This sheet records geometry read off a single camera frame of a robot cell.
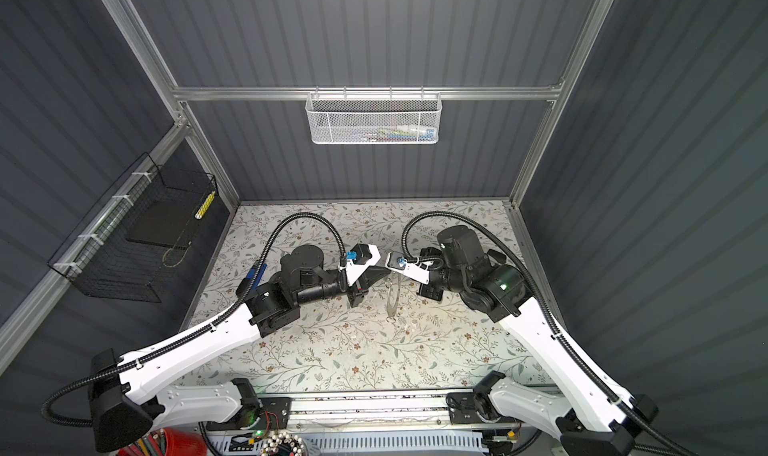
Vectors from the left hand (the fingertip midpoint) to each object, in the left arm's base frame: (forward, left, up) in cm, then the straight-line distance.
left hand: (388, 266), depth 65 cm
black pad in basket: (+16, +54, -1) cm, 57 cm away
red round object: (-26, +50, -31) cm, 64 cm away
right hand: (+1, -6, -2) cm, 7 cm away
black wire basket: (+12, +63, -3) cm, 64 cm away
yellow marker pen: (+25, +50, -4) cm, 56 cm away
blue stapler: (+19, +44, -28) cm, 56 cm away
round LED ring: (-30, +21, -14) cm, 39 cm away
